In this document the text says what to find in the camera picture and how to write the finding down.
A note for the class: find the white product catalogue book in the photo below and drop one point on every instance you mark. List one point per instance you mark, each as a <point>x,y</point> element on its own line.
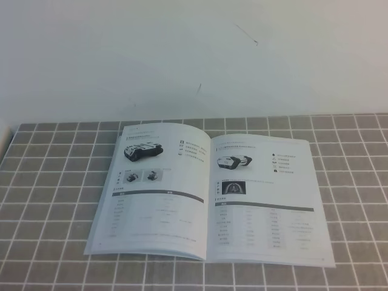
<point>173,190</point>

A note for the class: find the grey checked tablecloth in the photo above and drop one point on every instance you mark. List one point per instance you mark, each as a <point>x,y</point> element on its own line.
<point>52,177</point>

